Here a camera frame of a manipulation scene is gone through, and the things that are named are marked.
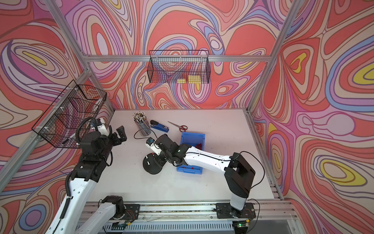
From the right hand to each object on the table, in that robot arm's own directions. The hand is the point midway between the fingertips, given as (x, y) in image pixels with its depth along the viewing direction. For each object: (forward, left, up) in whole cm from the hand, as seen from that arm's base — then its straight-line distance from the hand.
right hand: (156, 160), depth 78 cm
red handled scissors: (+31, -14, -12) cm, 36 cm away
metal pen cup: (+25, +12, +2) cm, 28 cm away
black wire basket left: (+12, +46, +20) cm, 51 cm away
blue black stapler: (+33, +6, -9) cm, 35 cm away
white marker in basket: (+7, +41, +14) cm, 44 cm away
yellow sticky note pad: (+44, -23, +21) cm, 54 cm away
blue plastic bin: (+16, -23, -6) cm, 29 cm away
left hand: (+9, +18, +17) cm, 26 cm away
